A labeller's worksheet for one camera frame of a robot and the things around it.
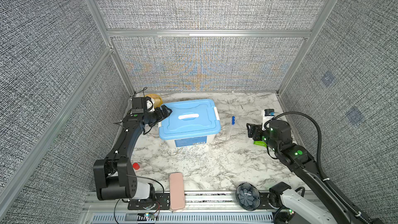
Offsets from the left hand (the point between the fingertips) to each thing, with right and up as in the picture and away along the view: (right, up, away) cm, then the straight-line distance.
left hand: (166, 114), depth 85 cm
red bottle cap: (-16, -28, -2) cm, 32 cm away
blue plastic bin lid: (+13, -3, -1) cm, 13 cm away
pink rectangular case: (+7, -38, -9) cm, 39 cm away
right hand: (+45, -4, -10) cm, 46 cm away
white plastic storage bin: (+14, -16, +2) cm, 22 cm away
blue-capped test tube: (+37, -4, 0) cm, 37 cm away
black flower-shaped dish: (+42, -39, -11) cm, 58 cm away
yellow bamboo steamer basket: (-10, +9, +22) cm, 26 cm away
